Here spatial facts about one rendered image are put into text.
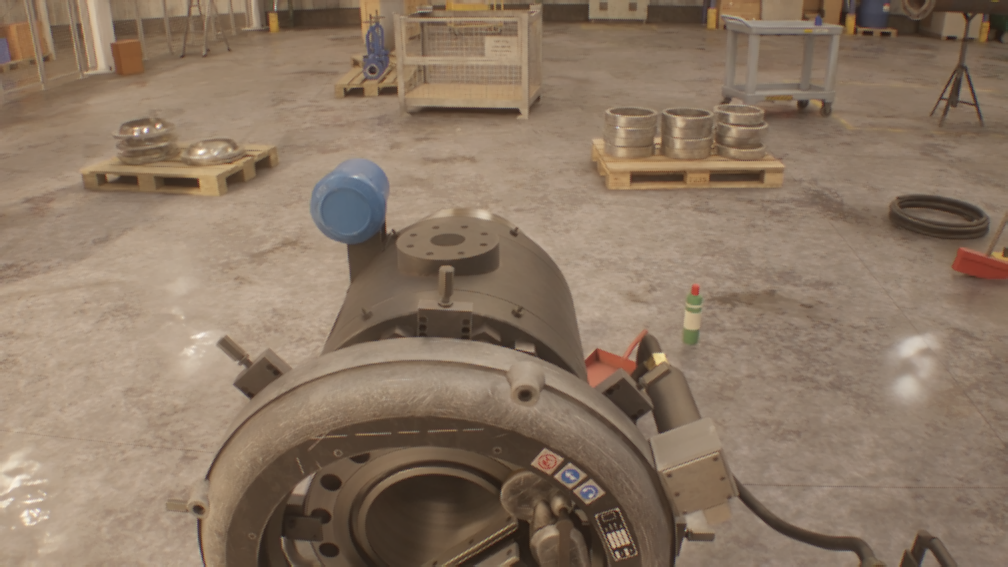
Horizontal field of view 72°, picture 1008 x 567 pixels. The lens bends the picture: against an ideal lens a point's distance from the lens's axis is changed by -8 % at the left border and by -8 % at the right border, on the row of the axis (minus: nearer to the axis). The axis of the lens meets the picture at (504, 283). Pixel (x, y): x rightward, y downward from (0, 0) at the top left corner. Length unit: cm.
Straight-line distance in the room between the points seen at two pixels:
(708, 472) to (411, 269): 70
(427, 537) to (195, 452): 134
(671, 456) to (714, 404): 163
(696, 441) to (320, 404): 54
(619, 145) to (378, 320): 397
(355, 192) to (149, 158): 433
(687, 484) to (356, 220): 92
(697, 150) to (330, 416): 441
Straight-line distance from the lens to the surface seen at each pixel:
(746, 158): 533
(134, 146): 590
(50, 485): 273
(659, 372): 114
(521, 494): 114
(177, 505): 140
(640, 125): 512
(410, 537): 145
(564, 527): 111
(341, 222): 168
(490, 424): 101
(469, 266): 147
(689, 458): 112
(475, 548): 123
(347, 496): 128
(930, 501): 254
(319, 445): 106
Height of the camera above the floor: 148
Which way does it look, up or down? 24 degrees down
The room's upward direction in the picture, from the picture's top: 1 degrees counter-clockwise
